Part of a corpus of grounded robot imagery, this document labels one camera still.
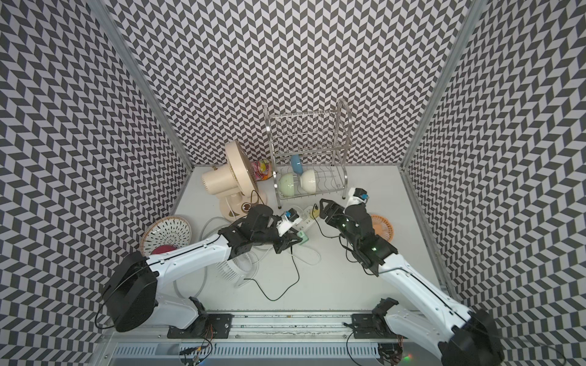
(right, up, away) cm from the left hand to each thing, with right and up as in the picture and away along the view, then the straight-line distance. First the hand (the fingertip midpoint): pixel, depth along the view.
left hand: (297, 237), depth 79 cm
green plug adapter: (+1, +1, -1) cm, 2 cm away
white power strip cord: (0, -10, +8) cm, 13 cm away
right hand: (+10, +11, -2) cm, 15 cm away
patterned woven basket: (-56, -1, +14) cm, 57 cm away
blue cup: (-1, +28, +24) cm, 37 cm away
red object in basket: (-52, -6, +8) cm, 54 cm away
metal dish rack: (+4, +31, +3) cm, 31 cm away
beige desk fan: (-22, +20, +1) cm, 30 cm away
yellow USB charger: (+7, +7, +13) cm, 16 cm away
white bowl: (+4, +21, +17) cm, 27 cm away
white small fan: (-19, -10, -4) cm, 22 cm away
